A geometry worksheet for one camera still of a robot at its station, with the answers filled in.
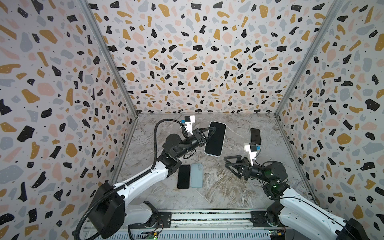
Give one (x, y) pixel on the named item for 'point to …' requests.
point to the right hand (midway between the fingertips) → (225, 164)
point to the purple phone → (183, 176)
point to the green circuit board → (151, 235)
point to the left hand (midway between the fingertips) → (216, 128)
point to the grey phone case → (197, 175)
